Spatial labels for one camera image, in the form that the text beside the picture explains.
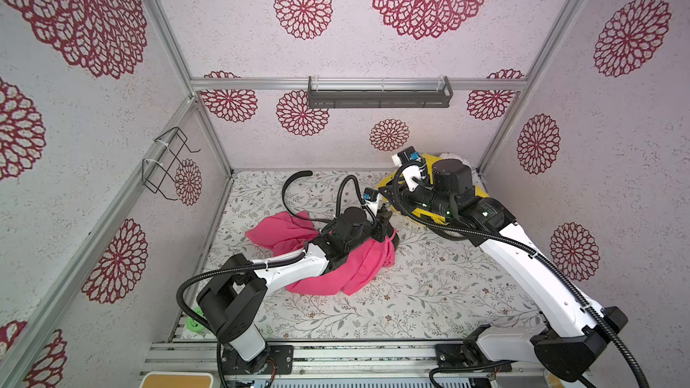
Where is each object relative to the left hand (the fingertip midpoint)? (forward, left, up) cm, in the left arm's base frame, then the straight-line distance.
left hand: (390, 213), depth 80 cm
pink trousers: (+3, +34, -17) cm, 38 cm away
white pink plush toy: (+37, -30, -11) cm, 49 cm away
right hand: (-1, +3, +16) cm, 16 cm away
